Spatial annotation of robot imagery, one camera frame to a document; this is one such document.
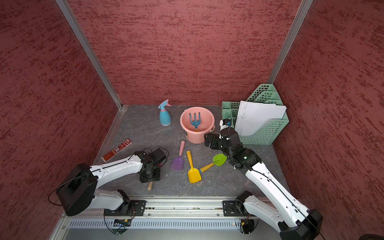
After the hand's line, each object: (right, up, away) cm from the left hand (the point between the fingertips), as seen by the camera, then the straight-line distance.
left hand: (153, 182), depth 82 cm
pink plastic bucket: (+32, +31, +16) cm, 47 cm away
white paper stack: (+58, +37, +4) cm, 68 cm away
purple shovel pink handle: (+13, +8, +8) cm, 17 cm away
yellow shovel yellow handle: (+23, +3, +3) cm, 24 cm away
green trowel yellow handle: (+38, +10, +10) cm, 41 cm away
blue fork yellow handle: (+24, +33, +18) cm, 45 cm away
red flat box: (-28, +16, +12) cm, 34 cm away
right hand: (+32, +25, -7) cm, 41 cm away
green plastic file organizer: (+71, +52, +13) cm, 89 cm away
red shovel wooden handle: (-1, 0, -4) cm, 4 cm away
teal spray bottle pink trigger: (+2, +37, +21) cm, 43 cm away
